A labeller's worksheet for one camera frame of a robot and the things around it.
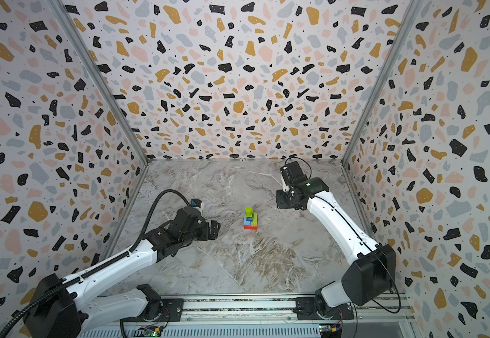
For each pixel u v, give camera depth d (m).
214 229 0.75
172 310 0.74
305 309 0.74
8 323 0.35
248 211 0.86
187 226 0.63
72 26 0.73
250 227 0.94
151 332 0.70
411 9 0.72
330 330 0.72
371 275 0.41
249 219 0.91
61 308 0.38
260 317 0.73
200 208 0.76
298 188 0.56
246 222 0.92
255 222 0.92
